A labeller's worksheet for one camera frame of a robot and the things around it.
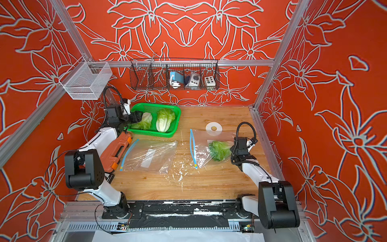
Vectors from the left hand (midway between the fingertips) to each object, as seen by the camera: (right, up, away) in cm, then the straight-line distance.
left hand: (137, 111), depth 91 cm
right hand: (+61, -21, -1) cm, 64 cm away
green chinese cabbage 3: (+16, -3, +12) cm, 20 cm away
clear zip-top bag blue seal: (+8, -27, -2) cm, 28 cm away
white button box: (+46, +20, +3) cm, 50 cm away
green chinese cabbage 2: (+3, -8, +8) cm, 11 cm away
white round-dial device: (+36, +19, -1) cm, 41 cm away
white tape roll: (+50, -12, +15) cm, 53 cm away
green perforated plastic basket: (+4, +3, +19) cm, 20 cm away
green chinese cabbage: (+50, -23, -6) cm, 56 cm away
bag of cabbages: (+40, -19, +9) cm, 45 cm away
